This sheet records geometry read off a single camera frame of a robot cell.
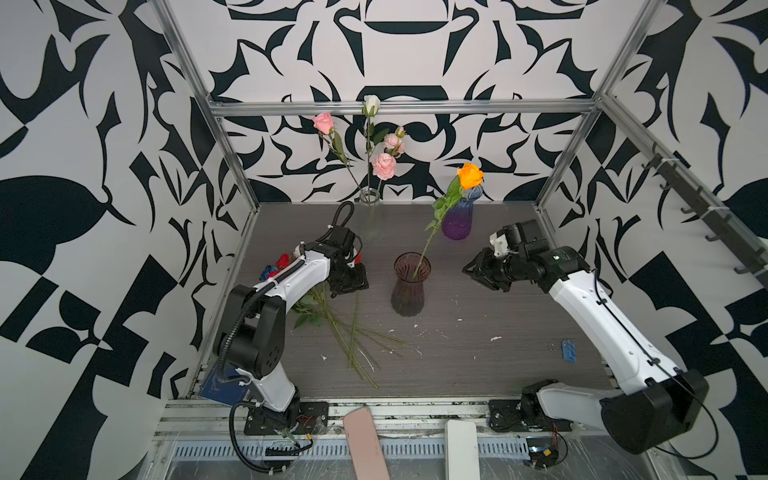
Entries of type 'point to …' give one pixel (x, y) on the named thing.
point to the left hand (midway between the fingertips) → (364, 281)
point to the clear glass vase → (372, 213)
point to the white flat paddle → (462, 451)
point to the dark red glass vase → (407, 294)
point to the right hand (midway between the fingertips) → (467, 268)
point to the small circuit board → (543, 451)
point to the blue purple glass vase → (458, 220)
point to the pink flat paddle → (365, 445)
